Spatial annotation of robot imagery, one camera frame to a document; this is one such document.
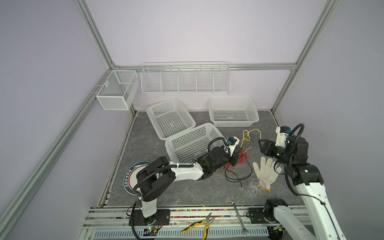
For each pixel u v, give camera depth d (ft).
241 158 2.73
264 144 2.16
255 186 2.71
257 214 2.43
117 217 2.47
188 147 3.25
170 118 3.80
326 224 1.31
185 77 3.36
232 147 2.20
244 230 2.32
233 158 2.26
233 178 2.84
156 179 1.57
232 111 3.93
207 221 2.36
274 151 2.06
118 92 3.25
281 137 2.07
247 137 2.43
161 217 2.41
